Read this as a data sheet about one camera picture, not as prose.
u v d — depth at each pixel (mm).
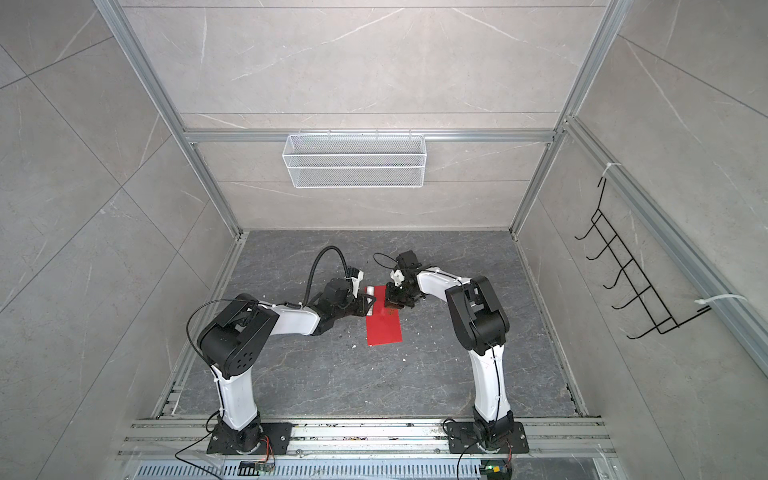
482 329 553
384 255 910
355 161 1009
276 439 730
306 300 748
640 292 635
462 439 729
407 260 837
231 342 509
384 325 950
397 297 897
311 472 699
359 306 858
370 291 953
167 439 746
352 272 862
